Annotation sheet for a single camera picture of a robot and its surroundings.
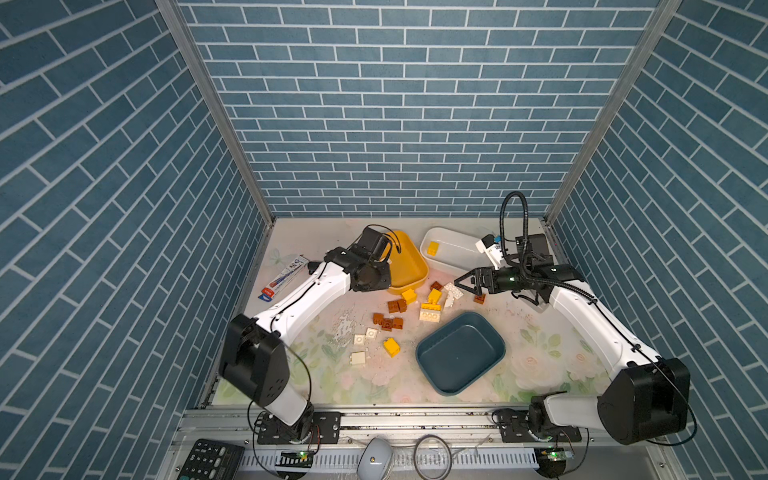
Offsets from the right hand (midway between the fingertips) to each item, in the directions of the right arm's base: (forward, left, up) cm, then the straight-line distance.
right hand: (464, 278), depth 79 cm
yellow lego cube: (+25, +7, -18) cm, 31 cm away
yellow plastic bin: (+17, +16, -20) cm, 31 cm away
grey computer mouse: (-40, +19, -11) cm, 46 cm away
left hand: (+1, +21, -5) cm, 21 cm away
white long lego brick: (-1, +8, -20) cm, 21 cm away
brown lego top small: (+9, +6, -18) cm, 21 cm away
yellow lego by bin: (+4, +15, -18) cm, 24 cm away
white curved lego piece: (+4, +2, -19) cm, 19 cm away
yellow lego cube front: (-13, +19, -19) cm, 30 cm away
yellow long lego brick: (+2, +6, -20) cm, 21 cm away
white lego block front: (-17, +28, -20) cm, 38 cm away
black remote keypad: (-43, +58, -18) cm, 74 cm away
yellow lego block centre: (+5, +7, -18) cm, 20 cm away
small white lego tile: (-8, +26, -21) cm, 34 cm away
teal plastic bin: (-11, -1, -23) cm, 26 cm away
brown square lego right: (+6, -9, -20) cm, 22 cm away
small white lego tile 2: (-11, +29, -20) cm, 37 cm away
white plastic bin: (+26, -1, -20) cm, 33 cm away
